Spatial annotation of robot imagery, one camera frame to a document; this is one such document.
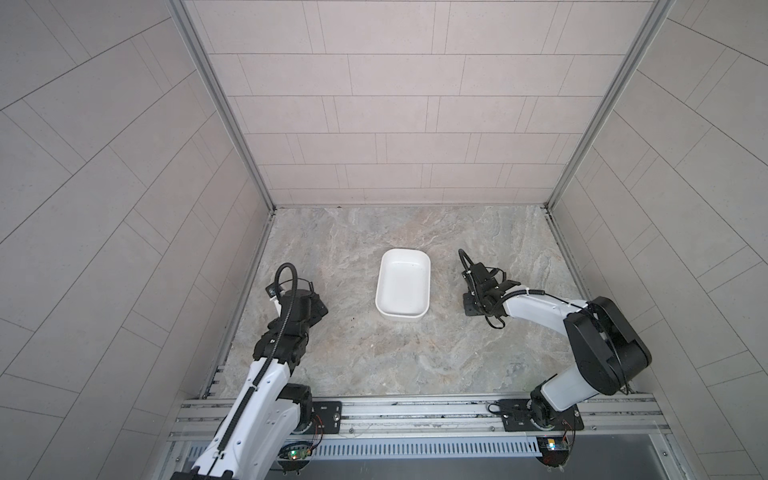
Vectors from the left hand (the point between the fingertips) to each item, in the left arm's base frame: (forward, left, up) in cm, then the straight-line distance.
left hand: (312, 300), depth 83 cm
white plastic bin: (+8, -26, -7) cm, 28 cm away
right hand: (+4, -47, -10) cm, 48 cm away
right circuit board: (-32, -61, -8) cm, 69 cm away
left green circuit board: (-34, -3, -3) cm, 34 cm away
